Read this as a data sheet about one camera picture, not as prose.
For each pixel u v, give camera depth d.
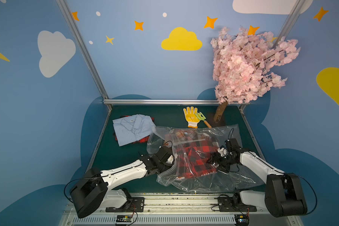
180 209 0.73
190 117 1.15
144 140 0.96
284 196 0.42
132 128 1.01
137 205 0.74
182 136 0.96
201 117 1.15
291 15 0.74
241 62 0.63
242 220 0.73
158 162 0.64
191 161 0.84
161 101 1.27
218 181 0.82
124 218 0.72
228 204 0.74
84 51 0.85
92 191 0.41
